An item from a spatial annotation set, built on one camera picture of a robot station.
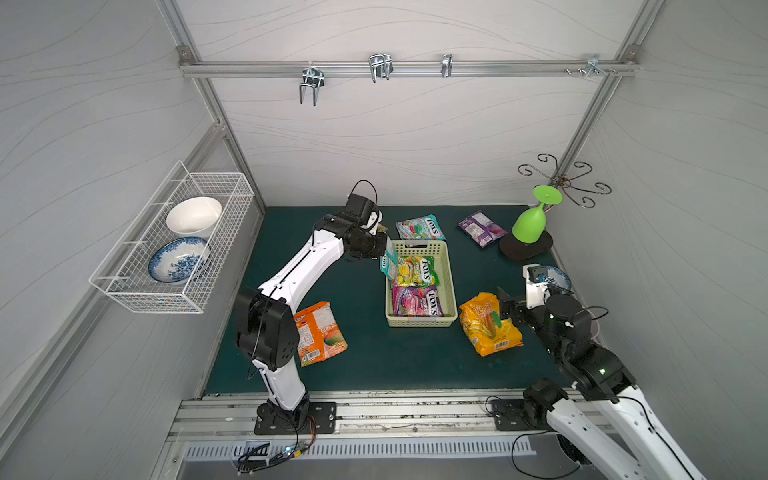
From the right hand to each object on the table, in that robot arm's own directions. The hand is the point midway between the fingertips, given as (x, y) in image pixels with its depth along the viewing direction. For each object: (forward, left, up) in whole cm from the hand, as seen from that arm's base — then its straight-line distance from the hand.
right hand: (522, 285), depth 72 cm
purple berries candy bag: (+5, +25, -20) cm, 32 cm away
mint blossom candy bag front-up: (+36, +22, -21) cm, 47 cm away
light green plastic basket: (+24, +17, -19) cm, 35 cm away
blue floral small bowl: (+16, -22, -20) cm, 34 cm away
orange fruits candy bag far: (+37, +38, -22) cm, 57 cm away
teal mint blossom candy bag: (+12, +34, -9) cm, 37 cm away
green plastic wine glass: (+21, -7, -1) cm, 22 cm away
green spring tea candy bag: (+16, +25, -20) cm, 36 cm away
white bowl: (+8, +80, +13) cm, 81 cm away
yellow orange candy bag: (-3, +5, -20) cm, 21 cm away
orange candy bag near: (-7, +54, -22) cm, 58 cm away
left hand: (+12, +34, -4) cm, 37 cm away
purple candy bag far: (+37, 0, -21) cm, 43 cm away
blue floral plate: (-3, +79, +11) cm, 80 cm away
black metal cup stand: (+29, -11, -24) cm, 39 cm away
